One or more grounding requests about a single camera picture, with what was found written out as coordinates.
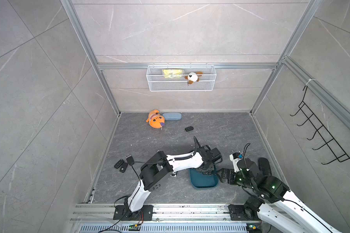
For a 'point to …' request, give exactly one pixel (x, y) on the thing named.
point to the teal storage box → (200, 181)
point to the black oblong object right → (264, 166)
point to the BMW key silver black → (173, 175)
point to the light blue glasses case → (172, 116)
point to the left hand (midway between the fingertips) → (210, 167)
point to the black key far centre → (188, 128)
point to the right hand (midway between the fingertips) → (223, 173)
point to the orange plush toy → (155, 120)
